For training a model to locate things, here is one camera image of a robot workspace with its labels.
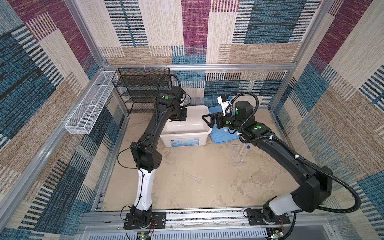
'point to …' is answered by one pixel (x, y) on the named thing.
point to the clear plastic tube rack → (238, 153)
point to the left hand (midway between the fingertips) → (183, 115)
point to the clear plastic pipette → (192, 176)
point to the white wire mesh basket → (83, 118)
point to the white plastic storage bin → (193, 132)
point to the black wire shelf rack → (139, 86)
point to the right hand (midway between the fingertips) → (208, 118)
